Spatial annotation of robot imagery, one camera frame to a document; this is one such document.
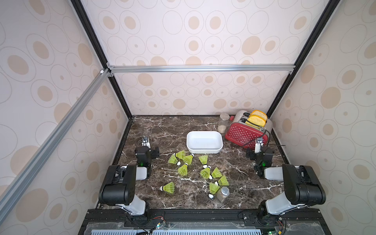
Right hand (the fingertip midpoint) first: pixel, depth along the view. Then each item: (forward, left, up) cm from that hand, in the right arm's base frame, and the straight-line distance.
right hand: (256, 147), depth 94 cm
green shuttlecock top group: (-7, +48, 0) cm, 49 cm away
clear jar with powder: (+17, +20, +2) cm, 26 cm away
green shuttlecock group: (-11, +53, -1) cm, 54 cm away
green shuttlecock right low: (-22, +23, -3) cm, 32 cm away
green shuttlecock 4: (-27, +29, -2) cm, 40 cm away
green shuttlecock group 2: (-8, +43, -4) cm, 44 cm away
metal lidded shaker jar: (-32, +25, +5) cm, 40 cm away
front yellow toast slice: (+8, +2, +16) cm, 18 cm away
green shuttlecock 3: (-18, +26, -2) cm, 32 cm away
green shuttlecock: (-9, +34, -3) cm, 35 cm away
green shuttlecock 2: (-17, +33, -5) cm, 37 cm away
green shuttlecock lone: (-28, +53, -2) cm, 60 cm away
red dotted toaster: (+4, +8, +7) cm, 12 cm away
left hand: (-2, +68, +4) cm, 68 cm away
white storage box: (+6, +33, -5) cm, 34 cm away
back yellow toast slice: (+14, 0, +16) cm, 21 cm away
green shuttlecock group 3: (-16, +46, -4) cm, 49 cm away
